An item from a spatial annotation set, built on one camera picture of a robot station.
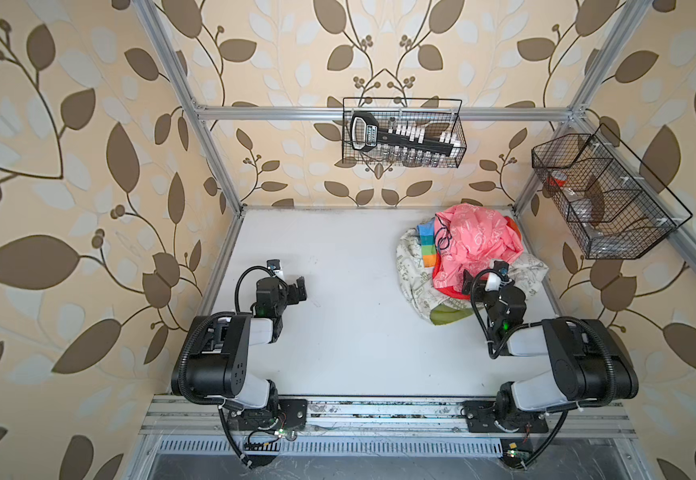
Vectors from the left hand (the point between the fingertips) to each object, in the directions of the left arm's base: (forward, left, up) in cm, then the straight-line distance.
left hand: (289, 277), depth 94 cm
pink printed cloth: (+9, -55, +11) cm, 57 cm away
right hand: (+1, -60, +4) cm, 61 cm away
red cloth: (+28, -80, -4) cm, 85 cm away
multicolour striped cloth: (+13, -44, +6) cm, 47 cm away
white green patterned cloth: (+4, -77, -1) cm, 77 cm away
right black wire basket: (+4, -86, +29) cm, 91 cm away
